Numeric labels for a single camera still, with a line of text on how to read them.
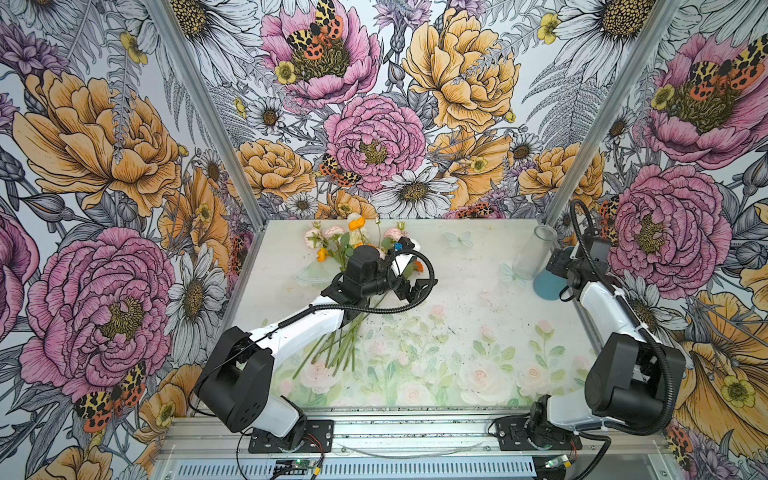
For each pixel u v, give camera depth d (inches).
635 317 32.0
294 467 28.0
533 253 38.8
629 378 17.2
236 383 16.8
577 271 26.1
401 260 26.9
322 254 42.4
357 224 39.0
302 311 21.1
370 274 25.7
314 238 44.0
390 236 42.7
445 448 29.3
